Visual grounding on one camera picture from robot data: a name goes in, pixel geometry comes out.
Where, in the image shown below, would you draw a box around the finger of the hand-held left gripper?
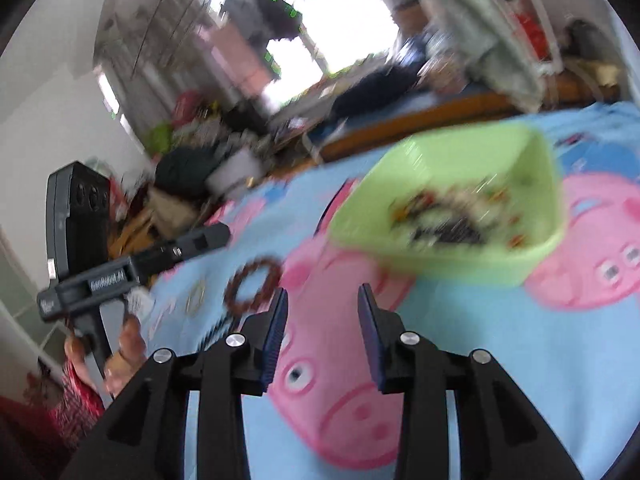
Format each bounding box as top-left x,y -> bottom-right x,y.
131,223 -> 232,281

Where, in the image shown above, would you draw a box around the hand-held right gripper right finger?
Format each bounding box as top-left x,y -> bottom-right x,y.
357,283 -> 586,480

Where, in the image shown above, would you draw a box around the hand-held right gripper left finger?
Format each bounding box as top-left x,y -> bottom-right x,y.
60,287 -> 290,480

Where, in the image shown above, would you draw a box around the clear bead bracelet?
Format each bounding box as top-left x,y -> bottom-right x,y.
186,280 -> 209,314

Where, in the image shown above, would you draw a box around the brown bead bracelet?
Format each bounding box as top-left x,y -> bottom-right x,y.
223,256 -> 284,314

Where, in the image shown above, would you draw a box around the green plastic basket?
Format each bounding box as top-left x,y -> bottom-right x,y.
330,124 -> 566,288

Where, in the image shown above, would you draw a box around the pile of bead bracelets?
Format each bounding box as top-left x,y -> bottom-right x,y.
387,175 -> 531,252

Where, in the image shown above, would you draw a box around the person's left forearm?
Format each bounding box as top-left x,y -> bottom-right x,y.
0,364 -> 107,480

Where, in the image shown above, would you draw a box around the person's left hand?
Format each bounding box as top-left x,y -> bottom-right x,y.
64,317 -> 148,401

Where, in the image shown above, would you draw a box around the brown paper bag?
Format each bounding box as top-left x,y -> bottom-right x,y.
145,189 -> 207,234

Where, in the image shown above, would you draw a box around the dark green bag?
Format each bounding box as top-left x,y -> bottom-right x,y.
155,147 -> 222,192

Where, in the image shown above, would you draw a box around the grey storage box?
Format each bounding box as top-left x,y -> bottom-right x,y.
207,147 -> 267,197

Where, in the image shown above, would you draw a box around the green plastic bag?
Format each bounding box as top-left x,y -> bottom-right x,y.
147,122 -> 174,154

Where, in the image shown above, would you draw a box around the blue pig printed blanket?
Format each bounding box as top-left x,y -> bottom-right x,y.
107,102 -> 640,480

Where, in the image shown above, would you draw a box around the pink bag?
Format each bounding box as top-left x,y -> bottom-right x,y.
172,90 -> 202,122

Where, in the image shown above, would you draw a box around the grey curtain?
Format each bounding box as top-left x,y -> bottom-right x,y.
95,0 -> 211,126

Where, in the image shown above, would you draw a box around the pink hanging cloth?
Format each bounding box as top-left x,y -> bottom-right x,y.
197,27 -> 277,97

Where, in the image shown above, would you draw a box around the wooden desk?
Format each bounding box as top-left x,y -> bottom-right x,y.
305,87 -> 621,163

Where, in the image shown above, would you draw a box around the dark cloth bag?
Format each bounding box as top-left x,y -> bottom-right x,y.
330,67 -> 422,121

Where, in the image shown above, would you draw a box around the dark hanging clothes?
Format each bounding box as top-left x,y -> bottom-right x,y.
245,0 -> 307,42

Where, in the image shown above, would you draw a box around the green dotted cloth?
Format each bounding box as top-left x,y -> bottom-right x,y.
415,0 -> 546,113

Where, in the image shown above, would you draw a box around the red plastic bag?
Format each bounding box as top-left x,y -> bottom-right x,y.
515,12 -> 552,59

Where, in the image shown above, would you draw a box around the cream power strip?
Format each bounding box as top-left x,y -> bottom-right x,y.
565,57 -> 622,87

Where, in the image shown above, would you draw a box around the black power adapter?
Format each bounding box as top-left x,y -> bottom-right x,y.
570,20 -> 607,57

